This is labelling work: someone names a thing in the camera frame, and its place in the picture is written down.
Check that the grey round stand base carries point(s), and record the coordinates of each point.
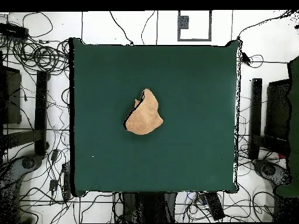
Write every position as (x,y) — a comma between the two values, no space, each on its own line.
(268,169)
(28,162)

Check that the green cloth sheet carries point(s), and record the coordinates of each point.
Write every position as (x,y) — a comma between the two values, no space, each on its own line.
(294,116)

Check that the tan terry towel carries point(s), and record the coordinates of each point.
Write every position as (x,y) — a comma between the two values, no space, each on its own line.
(146,116)

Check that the black power strip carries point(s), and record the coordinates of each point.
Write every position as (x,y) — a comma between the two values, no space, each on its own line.
(214,206)
(14,29)

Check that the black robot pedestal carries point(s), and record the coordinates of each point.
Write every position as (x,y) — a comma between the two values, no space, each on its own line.
(149,206)

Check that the black upright stand bar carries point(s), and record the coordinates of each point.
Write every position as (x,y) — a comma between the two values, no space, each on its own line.
(41,112)
(255,116)

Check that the dark box beside table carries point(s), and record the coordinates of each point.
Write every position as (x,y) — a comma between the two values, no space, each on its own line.
(12,98)
(278,109)

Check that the grey square floor frame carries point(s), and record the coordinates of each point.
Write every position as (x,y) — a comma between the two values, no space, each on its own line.
(178,25)

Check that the dark green tablecloth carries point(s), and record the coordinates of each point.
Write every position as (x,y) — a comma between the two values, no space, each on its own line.
(182,144)

